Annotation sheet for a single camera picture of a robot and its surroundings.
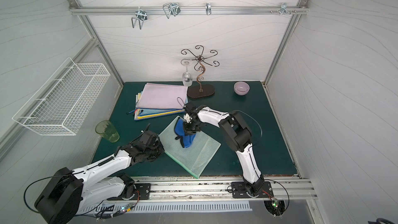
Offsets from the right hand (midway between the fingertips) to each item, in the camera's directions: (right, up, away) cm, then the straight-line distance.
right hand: (187, 132), depth 94 cm
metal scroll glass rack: (+5, +26, +20) cm, 33 cm away
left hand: (-11, -8, -8) cm, 16 cm away
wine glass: (-1, +33, +2) cm, 33 cm away
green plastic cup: (-48, +2, -3) cm, 48 cm away
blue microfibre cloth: (0, -3, -6) cm, 7 cm away
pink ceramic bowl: (+39, +28, +21) cm, 52 cm away
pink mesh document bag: (-21, +23, +20) cm, 37 cm away
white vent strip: (+5, -29, -23) cm, 37 cm away
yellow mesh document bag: (-34, +9, +7) cm, 36 cm away
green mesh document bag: (+5, -12, -10) cm, 17 cm away
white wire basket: (-55, +17, -27) cm, 63 cm away
